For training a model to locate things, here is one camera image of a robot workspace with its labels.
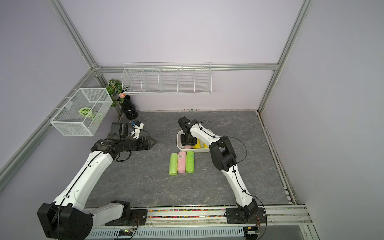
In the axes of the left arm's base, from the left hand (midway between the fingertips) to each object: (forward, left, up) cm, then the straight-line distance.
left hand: (150, 143), depth 77 cm
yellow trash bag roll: (+7, -30, -19) cm, 37 cm away
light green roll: (-5, -10, -19) cm, 22 cm away
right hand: (+11, -18, -19) cm, 28 cm away
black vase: (+40, +24, -12) cm, 49 cm away
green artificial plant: (+41, +27, +6) cm, 50 cm away
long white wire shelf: (+46, -7, +8) cm, 47 cm away
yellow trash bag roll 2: (+7, -26, -16) cm, 31 cm away
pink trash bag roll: (+7, -19, -17) cm, 26 cm away
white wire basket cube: (+15, +36, +9) cm, 40 cm away
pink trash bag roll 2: (-3, -15, -18) cm, 24 cm away
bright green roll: (-4, -20, -18) cm, 27 cm away
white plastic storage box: (+6, -15, -16) cm, 23 cm away
